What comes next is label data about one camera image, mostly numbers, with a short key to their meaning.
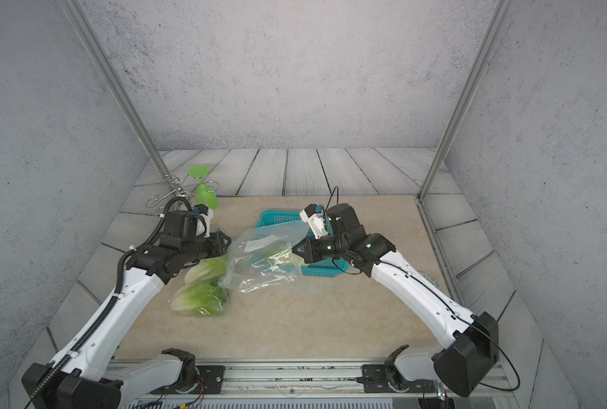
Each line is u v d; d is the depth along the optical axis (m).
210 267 0.88
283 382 0.74
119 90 0.86
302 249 0.69
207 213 0.69
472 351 0.38
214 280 0.83
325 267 0.86
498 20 0.71
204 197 0.96
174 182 1.23
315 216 0.65
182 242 0.56
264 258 0.70
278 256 0.71
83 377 0.38
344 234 0.55
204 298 0.80
